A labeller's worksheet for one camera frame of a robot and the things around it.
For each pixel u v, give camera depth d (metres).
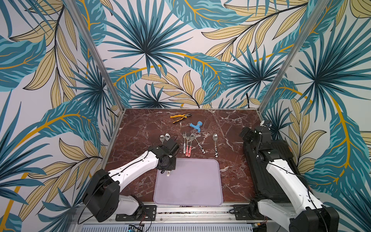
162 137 1.00
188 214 0.75
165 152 0.61
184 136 1.03
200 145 0.98
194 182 0.85
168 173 0.80
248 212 0.73
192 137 1.02
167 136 1.00
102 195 0.40
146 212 0.73
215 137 1.01
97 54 0.86
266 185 0.76
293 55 0.86
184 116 1.13
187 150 0.95
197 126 1.06
